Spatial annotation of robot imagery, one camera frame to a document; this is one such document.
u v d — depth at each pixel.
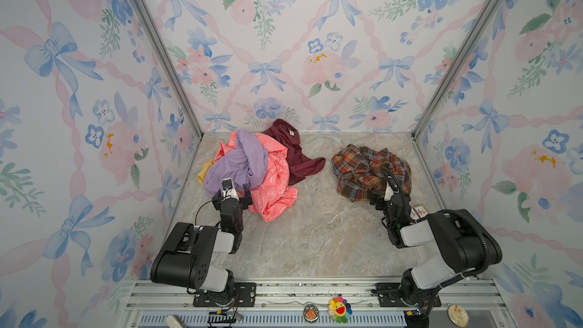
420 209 0.92
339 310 0.70
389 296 0.73
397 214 0.72
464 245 0.46
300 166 1.03
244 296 0.74
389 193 0.82
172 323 0.66
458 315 0.70
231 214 0.68
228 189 0.76
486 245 0.44
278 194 0.89
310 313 0.70
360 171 0.96
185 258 0.44
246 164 0.92
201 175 0.96
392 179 0.90
